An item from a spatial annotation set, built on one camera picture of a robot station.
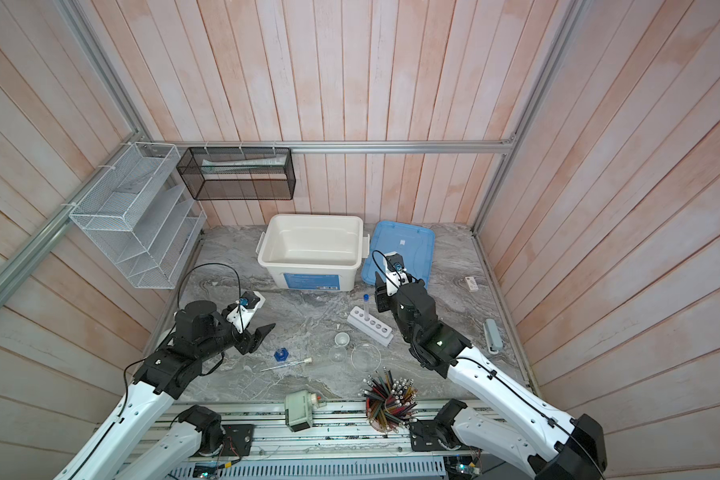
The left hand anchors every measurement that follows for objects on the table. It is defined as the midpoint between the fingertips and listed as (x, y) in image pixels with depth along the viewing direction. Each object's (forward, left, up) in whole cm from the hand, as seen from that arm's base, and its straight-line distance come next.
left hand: (262, 322), depth 75 cm
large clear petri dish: (-3, -27, -17) cm, 32 cm away
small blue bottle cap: (-2, -2, -18) cm, 18 cm away
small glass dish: (+3, -20, -16) cm, 26 cm away
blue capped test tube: (+9, -27, -8) cm, 30 cm away
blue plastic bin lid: (+41, -48, -17) cm, 66 cm away
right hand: (+9, -31, +10) cm, 34 cm away
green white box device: (-18, -10, -12) cm, 24 cm away
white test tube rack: (+6, -29, -15) cm, 33 cm away
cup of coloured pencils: (-18, -32, -5) cm, 37 cm away
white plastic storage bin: (+39, -7, -18) cm, 44 cm away
